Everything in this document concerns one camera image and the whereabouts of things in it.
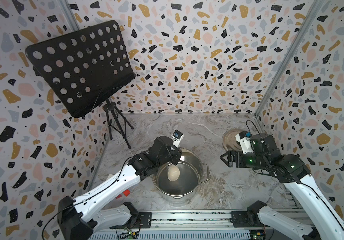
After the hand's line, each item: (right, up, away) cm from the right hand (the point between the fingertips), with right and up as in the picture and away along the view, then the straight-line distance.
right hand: (228, 157), depth 67 cm
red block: (-51, -22, +15) cm, 58 cm away
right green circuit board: (+15, -38, +5) cm, 41 cm away
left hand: (-21, +3, +6) cm, 22 cm away
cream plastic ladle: (-26, -14, +21) cm, 36 cm away
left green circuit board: (-45, -37, +4) cm, 59 cm away
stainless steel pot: (-21, -19, +17) cm, 33 cm away
